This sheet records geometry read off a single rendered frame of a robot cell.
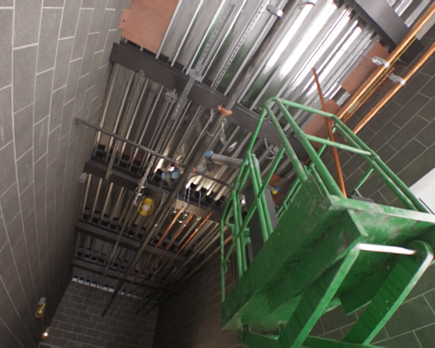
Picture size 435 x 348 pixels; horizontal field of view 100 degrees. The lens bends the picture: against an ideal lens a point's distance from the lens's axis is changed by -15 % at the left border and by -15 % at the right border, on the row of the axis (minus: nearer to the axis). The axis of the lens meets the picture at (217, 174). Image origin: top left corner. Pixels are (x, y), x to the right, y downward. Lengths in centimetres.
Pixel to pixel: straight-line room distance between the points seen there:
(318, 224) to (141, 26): 264
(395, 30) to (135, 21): 290
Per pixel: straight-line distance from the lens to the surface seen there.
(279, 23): 197
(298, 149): 321
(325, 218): 86
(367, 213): 93
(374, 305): 140
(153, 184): 380
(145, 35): 287
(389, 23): 317
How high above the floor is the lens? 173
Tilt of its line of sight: 52 degrees up
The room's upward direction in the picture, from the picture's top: straight up
